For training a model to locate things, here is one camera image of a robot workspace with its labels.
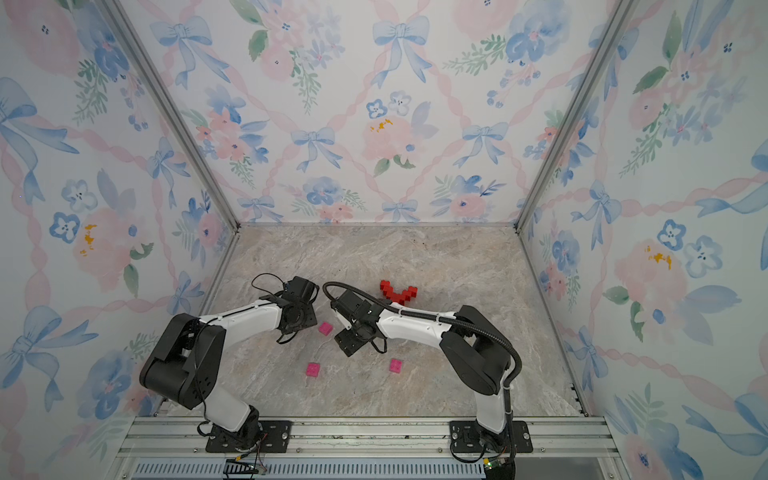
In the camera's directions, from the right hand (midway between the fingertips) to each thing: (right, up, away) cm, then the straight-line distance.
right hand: (352, 336), depth 88 cm
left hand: (-14, +4, +7) cm, 17 cm away
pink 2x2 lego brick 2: (-10, -8, -4) cm, 14 cm away
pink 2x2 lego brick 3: (+13, -7, -3) cm, 15 cm away
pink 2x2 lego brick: (-9, +2, +4) cm, 10 cm away
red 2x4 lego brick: (+16, +11, +10) cm, 22 cm away
